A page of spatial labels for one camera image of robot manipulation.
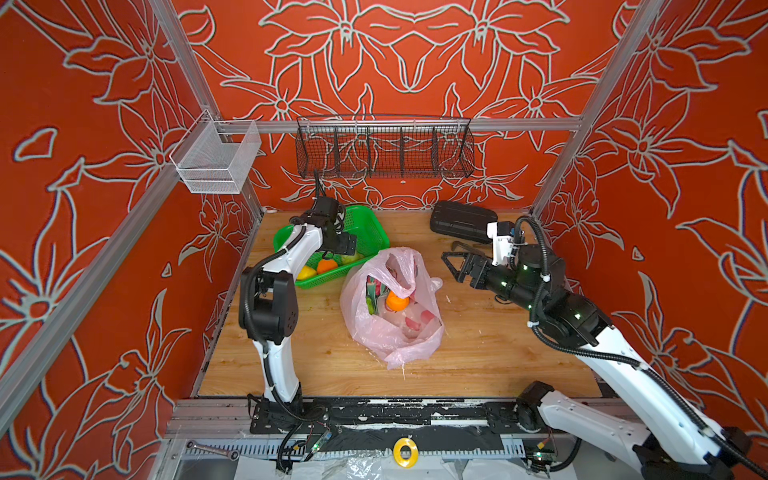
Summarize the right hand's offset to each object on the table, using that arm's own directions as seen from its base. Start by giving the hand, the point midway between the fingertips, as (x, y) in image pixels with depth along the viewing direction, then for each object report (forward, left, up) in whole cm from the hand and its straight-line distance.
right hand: (449, 257), depth 64 cm
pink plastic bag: (-9, +12, -23) cm, 27 cm away
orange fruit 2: (+5, +11, -30) cm, 32 cm away
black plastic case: (+39, -16, -30) cm, 52 cm away
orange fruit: (+18, +34, -28) cm, 47 cm away
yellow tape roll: (-32, +10, -34) cm, 48 cm away
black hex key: (+28, -15, -32) cm, 45 cm away
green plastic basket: (+29, +19, -27) cm, 44 cm away
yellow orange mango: (+15, +40, -27) cm, 51 cm away
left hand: (+23, +29, -22) cm, 43 cm away
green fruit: (+20, +28, -28) cm, 44 cm away
